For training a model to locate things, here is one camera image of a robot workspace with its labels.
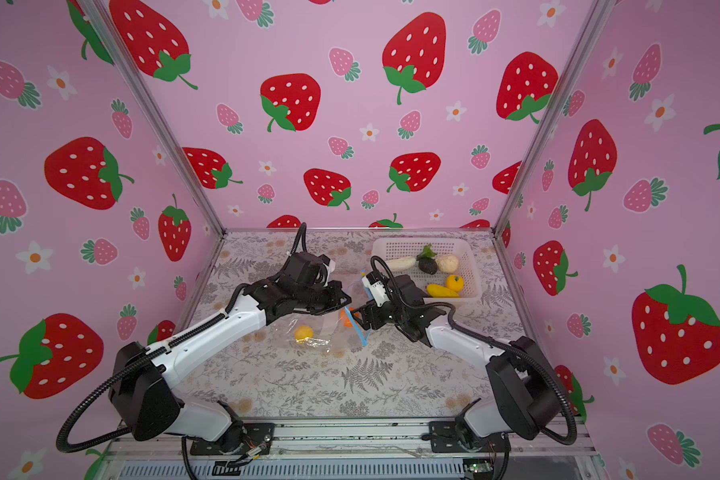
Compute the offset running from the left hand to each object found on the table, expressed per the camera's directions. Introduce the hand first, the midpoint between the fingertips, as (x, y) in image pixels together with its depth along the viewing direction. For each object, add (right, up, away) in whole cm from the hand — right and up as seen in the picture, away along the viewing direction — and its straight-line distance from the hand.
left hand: (355, 298), depth 77 cm
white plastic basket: (+37, +14, +28) cm, 49 cm away
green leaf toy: (+24, +13, +28) cm, 39 cm away
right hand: (0, -4, +7) cm, 8 cm away
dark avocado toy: (+25, +8, +27) cm, 37 cm away
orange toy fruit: (-2, -6, -1) cm, 6 cm away
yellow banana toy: (+26, 0, +21) cm, 33 cm away
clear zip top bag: (-5, -9, +1) cm, 11 cm away
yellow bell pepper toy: (+32, +3, +21) cm, 39 cm away
